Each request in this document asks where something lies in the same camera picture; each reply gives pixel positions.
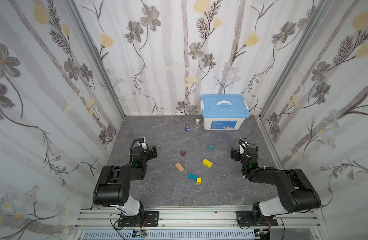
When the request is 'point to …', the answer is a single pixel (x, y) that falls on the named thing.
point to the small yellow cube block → (199, 180)
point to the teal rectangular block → (192, 176)
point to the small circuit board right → (264, 233)
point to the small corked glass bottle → (197, 127)
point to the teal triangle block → (211, 147)
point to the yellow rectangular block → (207, 163)
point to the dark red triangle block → (182, 153)
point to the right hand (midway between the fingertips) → (244, 145)
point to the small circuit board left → (139, 234)
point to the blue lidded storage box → (224, 112)
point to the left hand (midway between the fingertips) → (148, 144)
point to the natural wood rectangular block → (179, 167)
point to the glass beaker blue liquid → (187, 124)
